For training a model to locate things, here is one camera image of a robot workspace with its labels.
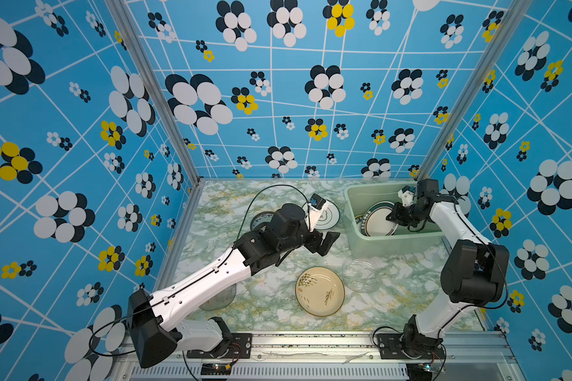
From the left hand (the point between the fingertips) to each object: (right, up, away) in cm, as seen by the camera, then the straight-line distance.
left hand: (329, 225), depth 68 cm
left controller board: (-34, -45, +4) cm, 57 cm away
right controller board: (+28, -45, +3) cm, 53 cm away
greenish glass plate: (-36, -28, +15) cm, 48 cm away
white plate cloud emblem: (+6, -1, +37) cm, 38 cm away
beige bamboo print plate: (-1, -26, +18) cm, 32 cm away
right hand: (+28, +1, +24) cm, 37 cm away
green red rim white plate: (+23, -2, +30) cm, 38 cm away
